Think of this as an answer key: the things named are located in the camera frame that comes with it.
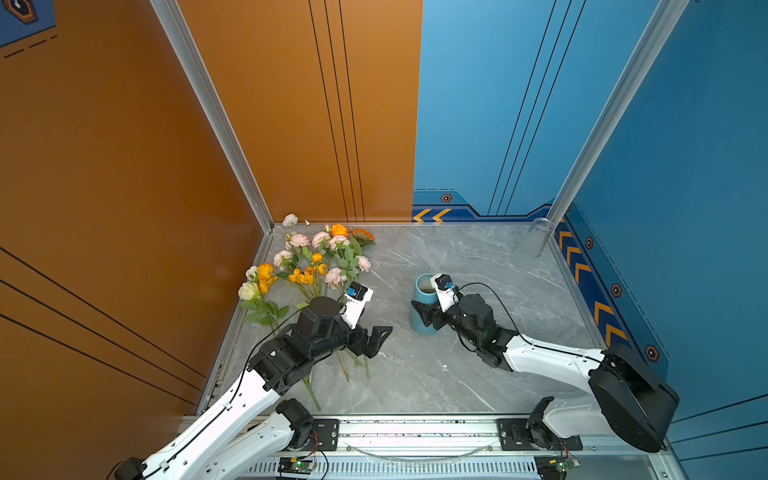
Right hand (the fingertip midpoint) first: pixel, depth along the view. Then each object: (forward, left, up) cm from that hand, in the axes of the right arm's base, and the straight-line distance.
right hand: (423, 293), depth 82 cm
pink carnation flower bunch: (+23, +28, -10) cm, 38 cm away
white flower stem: (+2, +49, -13) cm, 51 cm away
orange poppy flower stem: (+7, +34, -12) cm, 37 cm away
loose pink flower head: (+39, +49, -8) cm, 63 cm away
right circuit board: (-38, -29, -18) cm, 51 cm away
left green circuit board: (-38, +32, -16) cm, 52 cm away
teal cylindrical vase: (-3, 0, +6) cm, 7 cm away
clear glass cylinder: (+24, -40, -3) cm, 47 cm away
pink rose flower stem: (+26, +43, -7) cm, 51 cm away
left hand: (-11, +12, +7) cm, 17 cm away
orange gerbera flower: (+31, +20, -10) cm, 39 cm away
